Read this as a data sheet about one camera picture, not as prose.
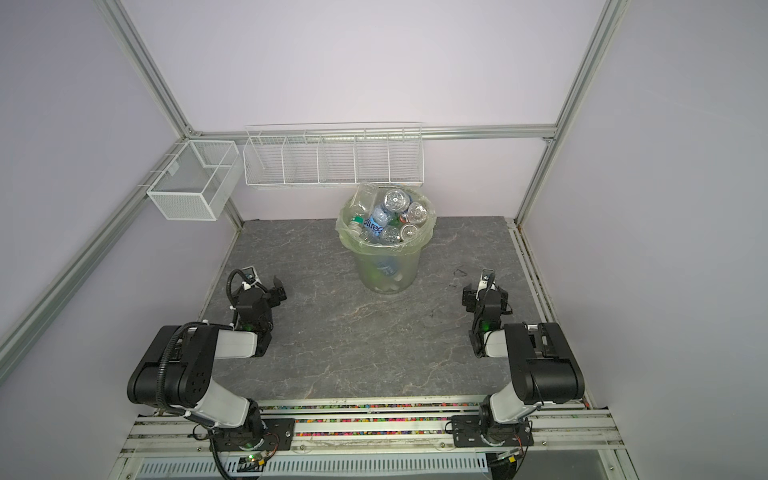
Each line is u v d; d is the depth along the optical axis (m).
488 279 0.80
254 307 0.71
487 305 0.71
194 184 0.99
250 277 0.79
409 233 0.83
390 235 0.87
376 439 0.74
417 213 0.83
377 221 0.86
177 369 0.46
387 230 0.85
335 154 0.99
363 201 0.85
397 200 0.80
